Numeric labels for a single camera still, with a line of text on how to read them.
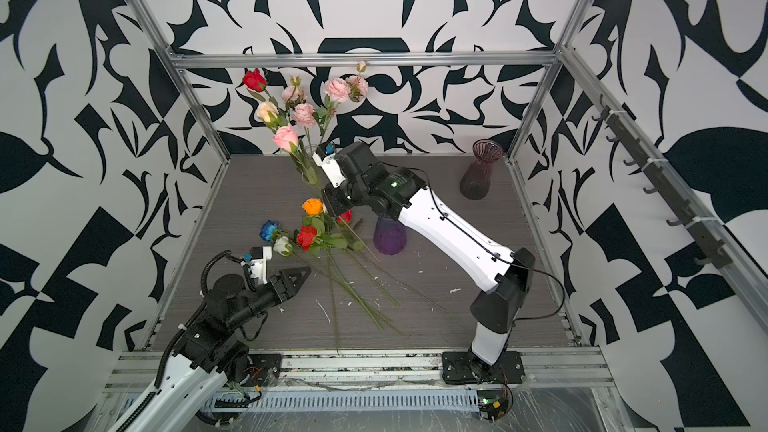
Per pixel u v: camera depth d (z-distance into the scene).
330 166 0.62
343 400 0.71
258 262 0.71
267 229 0.94
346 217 1.01
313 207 1.02
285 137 0.67
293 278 0.66
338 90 0.83
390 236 0.90
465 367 0.74
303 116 0.84
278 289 0.67
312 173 0.73
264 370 0.73
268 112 0.71
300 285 0.70
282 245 0.92
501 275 0.43
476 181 1.01
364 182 0.52
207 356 0.56
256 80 0.81
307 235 0.92
